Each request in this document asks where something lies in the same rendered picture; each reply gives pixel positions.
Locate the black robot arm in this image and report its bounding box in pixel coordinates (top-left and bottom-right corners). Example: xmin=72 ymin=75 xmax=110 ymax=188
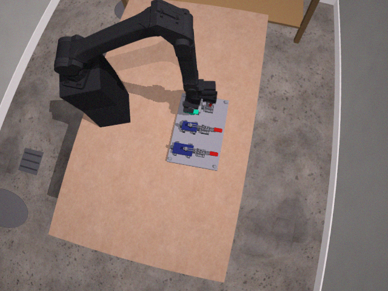
xmin=54 ymin=0 xmax=218 ymax=105

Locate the blue rectangular block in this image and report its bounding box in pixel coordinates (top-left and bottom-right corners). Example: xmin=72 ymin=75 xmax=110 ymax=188
xmin=181 ymin=121 xmax=198 ymax=133
xmin=172 ymin=142 xmax=194 ymax=156

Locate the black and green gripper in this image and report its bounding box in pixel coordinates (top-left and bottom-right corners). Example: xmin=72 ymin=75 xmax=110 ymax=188
xmin=183 ymin=94 xmax=199 ymax=115

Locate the toggle clamp with red handle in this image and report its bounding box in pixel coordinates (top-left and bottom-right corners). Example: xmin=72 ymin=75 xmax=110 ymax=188
xmin=188 ymin=123 xmax=222 ymax=135
xmin=183 ymin=147 xmax=218 ymax=158

